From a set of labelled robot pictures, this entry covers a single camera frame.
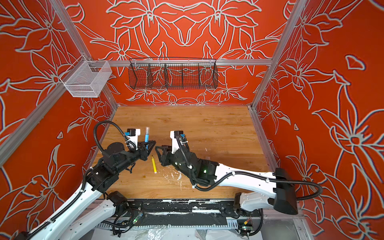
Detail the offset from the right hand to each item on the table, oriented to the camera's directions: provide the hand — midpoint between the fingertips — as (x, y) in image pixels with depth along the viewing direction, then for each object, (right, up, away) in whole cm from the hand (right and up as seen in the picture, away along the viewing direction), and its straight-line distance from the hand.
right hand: (154, 148), depth 62 cm
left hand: (-2, +2, +6) cm, 7 cm away
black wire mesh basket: (+3, +44, +37) cm, 57 cm away
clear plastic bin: (-50, +38, +30) cm, 70 cm away
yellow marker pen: (-7, -15, +25) cm, 30 cm away
